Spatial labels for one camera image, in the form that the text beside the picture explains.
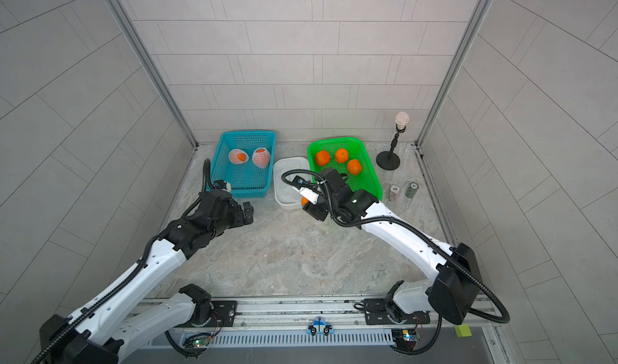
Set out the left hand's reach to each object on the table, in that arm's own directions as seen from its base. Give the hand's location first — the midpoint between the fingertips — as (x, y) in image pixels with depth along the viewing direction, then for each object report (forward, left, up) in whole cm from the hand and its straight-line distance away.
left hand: (248, 207), depth 79 cm
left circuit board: (-35, +8, -11) cm, 38 cm away
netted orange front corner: (+25, -39, -8) cm, 47 cm away
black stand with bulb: (+31, -56, -11) cm, 65 cm away
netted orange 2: (+31, -34, -7) cm, 46 cm away
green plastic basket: (+32, -37, -10) cm, 50 cm away
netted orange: (+30, -25, -8) cm, 40 cm away
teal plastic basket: (+21, +8, -14) cm, 26 cm away
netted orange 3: (-6, -19, +14) cm, 25 cm away
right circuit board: (-34, -48, -13) cm, 61 cm away
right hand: (+1, -20, +4) cm, 21 cm away
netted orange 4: (+29, +11, -7) cm, 32 cm away
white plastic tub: (+9, -12, -7) cm, 16 cm away
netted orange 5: (+28, +1, -6) cm, 29 cm away
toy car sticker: (-32, -24, -12) cm, 42 cm away
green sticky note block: (-32, -64, -10) cm, 73 cm away
